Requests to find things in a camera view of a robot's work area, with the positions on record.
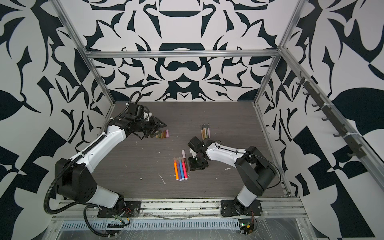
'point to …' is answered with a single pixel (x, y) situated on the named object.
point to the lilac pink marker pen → (209, 130)
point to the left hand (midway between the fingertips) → (166, 124)
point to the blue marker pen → (181, 169)
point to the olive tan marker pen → (207, 133)
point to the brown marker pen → (203, 133)
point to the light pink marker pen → (183, 153)
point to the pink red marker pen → (184, 168)
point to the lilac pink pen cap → (167, 133)
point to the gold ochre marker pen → (202, 134)
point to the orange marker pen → (176, 169)
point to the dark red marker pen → (185, 159)
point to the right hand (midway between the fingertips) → (192, 168)
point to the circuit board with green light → (246, 226)
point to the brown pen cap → (164, 134)
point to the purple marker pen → (179, 171)
